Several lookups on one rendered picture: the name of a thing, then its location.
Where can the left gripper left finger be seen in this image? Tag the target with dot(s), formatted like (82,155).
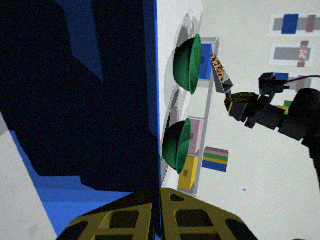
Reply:
(128,218)

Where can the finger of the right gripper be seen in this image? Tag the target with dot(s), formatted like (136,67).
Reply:
(240,95)
(228,102)

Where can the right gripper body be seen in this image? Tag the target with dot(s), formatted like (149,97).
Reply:
(268,118)

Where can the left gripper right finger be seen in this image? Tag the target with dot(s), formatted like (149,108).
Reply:
(182,217)

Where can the green bowl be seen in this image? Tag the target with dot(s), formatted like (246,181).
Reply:
(176,143)
(186,64)

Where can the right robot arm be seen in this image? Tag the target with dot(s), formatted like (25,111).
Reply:
(305,120)

